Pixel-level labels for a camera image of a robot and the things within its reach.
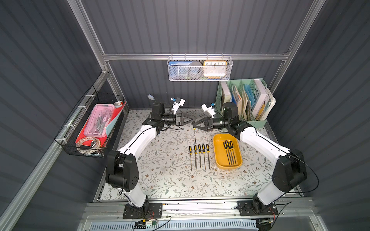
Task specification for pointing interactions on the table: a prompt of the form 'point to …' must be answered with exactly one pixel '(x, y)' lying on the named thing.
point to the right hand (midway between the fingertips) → (198, 125)
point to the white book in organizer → (260, 99)
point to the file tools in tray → (229, 147)
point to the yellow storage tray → (220, 153)
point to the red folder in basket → (103, 140)
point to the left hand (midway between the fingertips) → (191, 121)
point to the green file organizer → (249, 96)
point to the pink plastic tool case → (100, 116)
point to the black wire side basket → (90, 147)
